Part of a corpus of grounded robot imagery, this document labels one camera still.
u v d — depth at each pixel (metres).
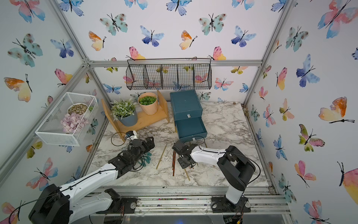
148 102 0.96
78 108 0.71
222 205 0.74
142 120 1.02
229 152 0.50
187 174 0.85
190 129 0.91
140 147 0.64
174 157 0.91
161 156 0.92
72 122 0.63
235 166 0.47
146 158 0.87
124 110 0.87
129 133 0.73
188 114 0.89
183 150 0.69
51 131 0.64
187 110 0.87
